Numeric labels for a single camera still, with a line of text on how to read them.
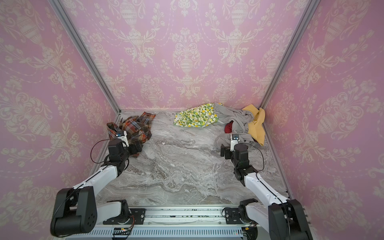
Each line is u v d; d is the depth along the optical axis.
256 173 0.59
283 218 0.41
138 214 0.75
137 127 0.99
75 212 0.41
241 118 1.02
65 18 0.73
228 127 1.07
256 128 1.00
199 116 1.10
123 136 0.79
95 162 0.67
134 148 0.81
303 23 0.73
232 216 0.73
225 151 0.78
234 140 0.74
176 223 0.73
